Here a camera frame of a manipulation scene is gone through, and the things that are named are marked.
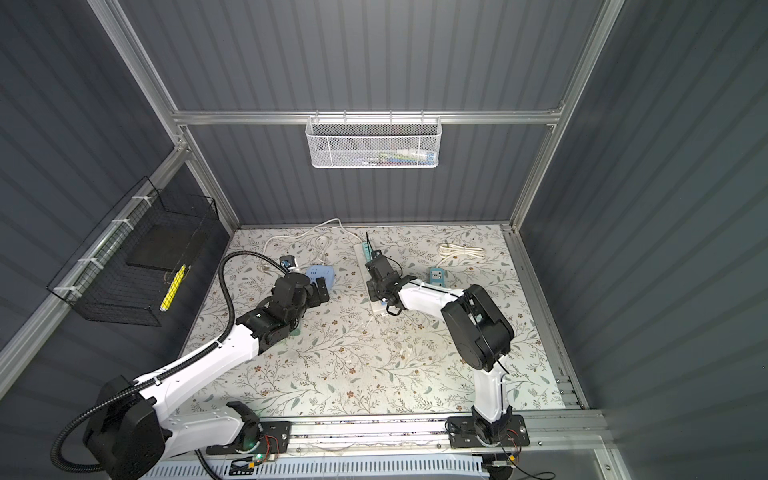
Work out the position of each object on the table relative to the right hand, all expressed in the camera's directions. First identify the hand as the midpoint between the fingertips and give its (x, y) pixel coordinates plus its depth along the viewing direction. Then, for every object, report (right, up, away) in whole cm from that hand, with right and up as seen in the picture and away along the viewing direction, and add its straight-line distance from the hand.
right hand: (380, 285), depth 97 cm
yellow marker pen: (-48, +2, -28) cm, 55 cm away
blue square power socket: (-23, +4, +8) cm, 25 cm away
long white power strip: (-7, +11, +11) cm, 17 cm away
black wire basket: (-61, +7, -25) cm, 67 cm away
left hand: (-19, +3, -14) cm, 24 cm away
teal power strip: (+19, +2, +5) cm, 20 cm away
